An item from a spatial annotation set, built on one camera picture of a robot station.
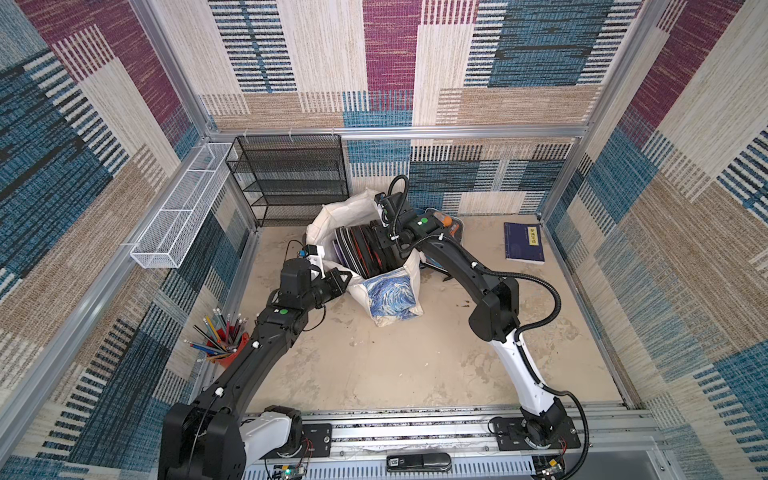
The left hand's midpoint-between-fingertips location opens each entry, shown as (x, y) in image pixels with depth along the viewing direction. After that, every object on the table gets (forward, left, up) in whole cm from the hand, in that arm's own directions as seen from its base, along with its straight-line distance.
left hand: (353, 273), depth 80 cm
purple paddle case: (+8, +4, -2) cm, 10 cm away
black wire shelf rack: (+43, +26, -1) cm, 50 cm away
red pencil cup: (-13, +36, -10) cm, 39 cm away
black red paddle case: (+8, -5, -4) cm, 10 cm away
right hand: (+18, -10, -3) cm, 21 cm away
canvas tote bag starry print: (-3, -10, -7) cm, 13 cm away
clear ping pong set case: (+32, -36, -17) cm, 51 cm away
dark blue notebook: (+26, -60, -19) cm, 68 cm away
